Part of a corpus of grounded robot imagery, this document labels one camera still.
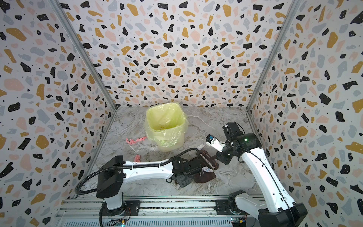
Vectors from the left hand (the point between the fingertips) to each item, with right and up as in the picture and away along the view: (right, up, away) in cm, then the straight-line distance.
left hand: (186, 177), depth 78 cm
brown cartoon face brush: (+12, +8, +4) cm, 15 cm away
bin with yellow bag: (-15, +29, +21) cm, 39 cm away
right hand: (+16, +15, -6) cm, 23 cm away
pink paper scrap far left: (-39, +16, +20) cm, 47 cm away
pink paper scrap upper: (-34, +18, +22) cm, 44 cm away
